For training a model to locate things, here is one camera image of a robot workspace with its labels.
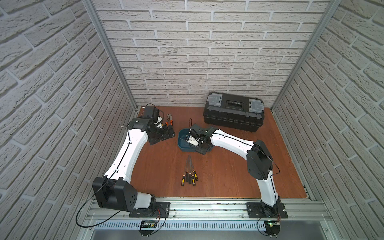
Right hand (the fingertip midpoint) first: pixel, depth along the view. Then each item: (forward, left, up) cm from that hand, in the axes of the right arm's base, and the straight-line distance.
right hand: (204, 146), depth 91 cm
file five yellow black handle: (-16, +7, -6) cm, 18 cm away
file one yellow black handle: (-18, +14, -5) cm, 24 cm away
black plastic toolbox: (+19, -21, +9) cm, 30 cm away
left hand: (0, +19, +15) cm, 24 cm away
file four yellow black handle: (-16, +8, -6) cm, 19 cm away
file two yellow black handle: (-15, +12, -6) cm, 19 cm away
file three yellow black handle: (-16, +10, -6) cm, 20 cm away
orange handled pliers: (+29, +24, -5) cm, 38 cm away
